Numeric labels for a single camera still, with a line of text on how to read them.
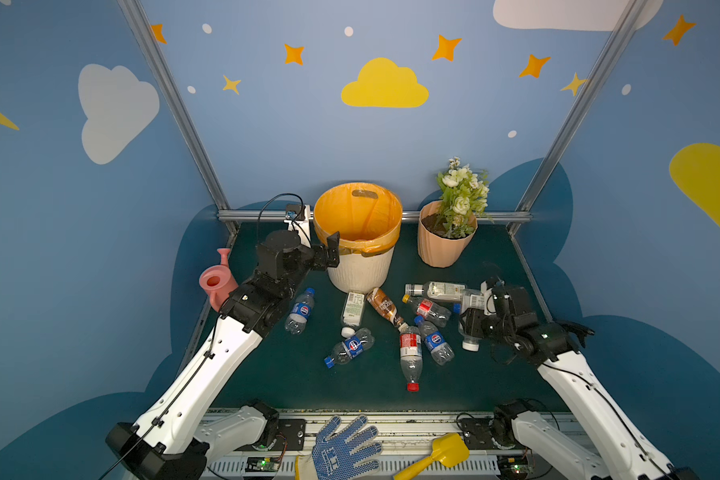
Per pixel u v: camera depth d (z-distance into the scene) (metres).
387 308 0.93
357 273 0.90
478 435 0.74
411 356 0.84
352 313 0.93
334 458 0.71
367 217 1.03
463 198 0.89
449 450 0.73
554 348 0.51
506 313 0.58
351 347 0.84
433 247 1.00
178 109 0.85
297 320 0.92
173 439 0.37
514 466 0.72
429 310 0.93
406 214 1.30
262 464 0.71
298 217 0.55
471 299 0.77
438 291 0.97
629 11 0.70
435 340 0.86
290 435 0.75
